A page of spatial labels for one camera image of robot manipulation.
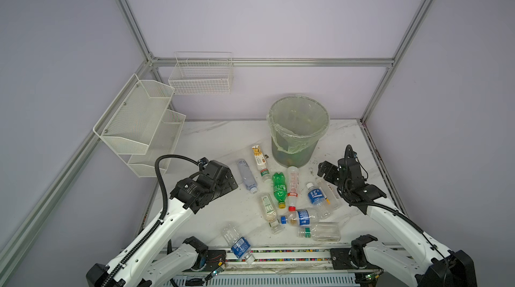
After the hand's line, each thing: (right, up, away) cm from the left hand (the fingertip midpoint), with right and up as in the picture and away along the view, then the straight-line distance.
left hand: (223, 188), depth 75 cm
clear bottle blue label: (+7, -20, -4) cm, 21 cm away
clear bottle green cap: (+41, -19, +5) cm, 45 cm away
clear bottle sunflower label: (+15, +7, +20) cm, 26 cm away
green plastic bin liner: (+31, +29, +26) cm, 50 cm away
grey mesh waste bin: (+34, +9, +21) cm, 41 cm away
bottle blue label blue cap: (+33, -13, +3) cm, 36 cm away
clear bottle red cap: (+29, -3, +12) cm, 31 cm away
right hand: (+41, +6, +8) cm, 42 cm away
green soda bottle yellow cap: (+23, -3, +11) cm, 25 cm away
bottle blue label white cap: (+39, -7, +9) cm, 41 cm away
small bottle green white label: (+18, -10, +5) cm, 21 cm away
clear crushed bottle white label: (+8, +1, +20) cm, 21 cm away
